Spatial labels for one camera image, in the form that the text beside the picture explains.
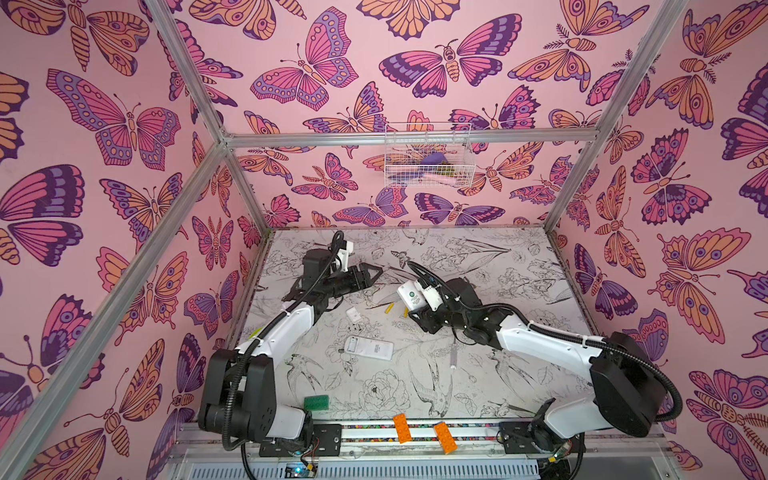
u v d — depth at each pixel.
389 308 0.97
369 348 0.88
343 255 0.78
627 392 0.42
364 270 0.76
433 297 0.73
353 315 0.97
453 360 0.87
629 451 0.72
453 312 0.68
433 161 0.96
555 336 0.51
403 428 0.75
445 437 0.73
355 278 0.74
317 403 0.79
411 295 0.81
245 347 0.46
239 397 0.40
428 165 0.94
